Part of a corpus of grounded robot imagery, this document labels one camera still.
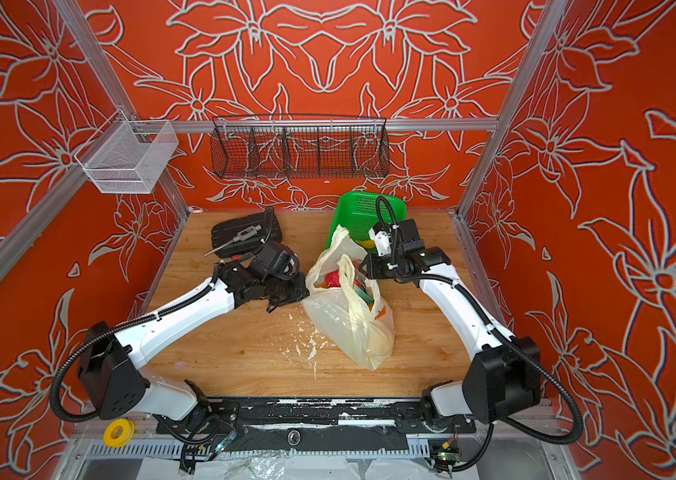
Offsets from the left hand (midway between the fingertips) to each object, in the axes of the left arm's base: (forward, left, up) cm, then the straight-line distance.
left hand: (313, 289), depth 78 cm
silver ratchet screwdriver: (+27, +27, -9) cm, 39 cm away
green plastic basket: (+46, -13, -15) cm, 50 cm away
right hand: (+7, -13, +2) cm, 15 cm away
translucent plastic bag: (-5, -9, 0) cm, 10 cm away
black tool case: (+29, +36, -11) cm, 48 cm away
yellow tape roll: (-33, +45, -17) cm, 58 cm away
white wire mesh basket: (+36, +62, +15) cm, 73 cm away
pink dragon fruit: (+7, -5, -6) cm, 11 cm away
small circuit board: (-32, -34, -17) cm, 50 cm away
